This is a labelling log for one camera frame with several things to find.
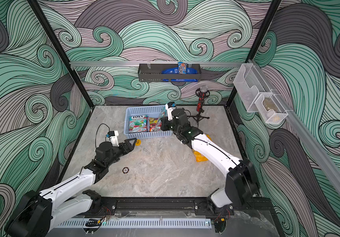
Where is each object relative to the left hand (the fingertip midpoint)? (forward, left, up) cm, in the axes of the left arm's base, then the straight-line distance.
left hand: (133, 139), depth 82 cm
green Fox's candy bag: (+20, +2, -12) cm, 24 cm away
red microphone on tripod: (+32, -43, +7) cm, 54 cm away
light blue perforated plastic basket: (+34, -7, -14) cm, 37 cm away
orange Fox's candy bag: (+22, -11, -13) cm, 27 cm away
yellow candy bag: (-5, -39, -12) cm, 41 cm away
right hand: (+8, -17, +9) cm, 21 cm away
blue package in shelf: (+39, -24, +19) cm, 50 cm away
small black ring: (-12, +5, -16) cm, 20 cm away
